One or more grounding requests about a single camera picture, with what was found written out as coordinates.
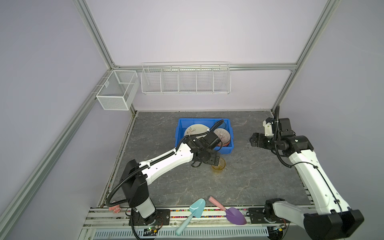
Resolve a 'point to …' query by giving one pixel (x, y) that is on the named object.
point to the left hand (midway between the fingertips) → (210, 161)
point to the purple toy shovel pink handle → (233, 214)
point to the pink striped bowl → (224, 136)
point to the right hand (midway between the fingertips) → (258, 141)
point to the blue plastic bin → (183, 123)
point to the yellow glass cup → (218, 169)
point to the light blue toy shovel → (197, 208)
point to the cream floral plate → (196, 128)
